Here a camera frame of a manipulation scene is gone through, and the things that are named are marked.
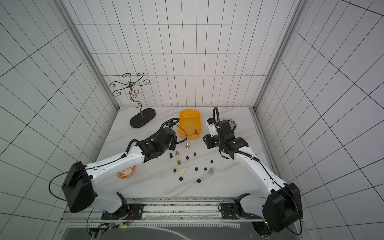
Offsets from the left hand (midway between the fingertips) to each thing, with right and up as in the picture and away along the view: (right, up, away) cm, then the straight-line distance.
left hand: (170, 139), depth 83 cm
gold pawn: (+3, -10, +9) cm, 14 cm away
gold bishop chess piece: (+15, +2, +18) cm, 23 cm away
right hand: (+20, +3, -1) cm, 21 cm away
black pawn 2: (+2, -19, +2) cm, 19 cm away
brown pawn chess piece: (+14, -11, +10) cm, 20 cm away
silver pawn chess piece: (+24, -19, +2) cm, 30 cm away
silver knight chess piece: (+9, -6, +12) cm, 16 cm away
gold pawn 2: (+4, -15, +6) cm, 16 cm away
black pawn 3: (+21, -18, +4) cm, 28 cm away
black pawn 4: (+6, -22, 0) cm, 23 cm away
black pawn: (+24, -14, +7) cm, 29 cm away
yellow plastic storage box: (+11, +11, +20) cm, 25 cm away
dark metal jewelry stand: (-24, +15, +31) cm, 42 cm away
